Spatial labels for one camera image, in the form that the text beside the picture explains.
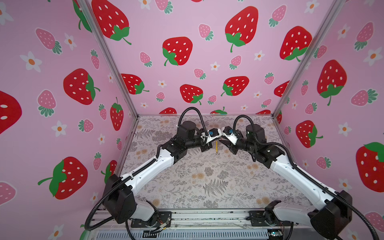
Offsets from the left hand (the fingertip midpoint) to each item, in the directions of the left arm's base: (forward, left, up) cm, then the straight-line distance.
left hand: (218, 135), depth 72 cm
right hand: (+1, -2, -3) cm, 4 cm away
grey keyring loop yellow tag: (-1, -1, -11) cm, 11 cm away
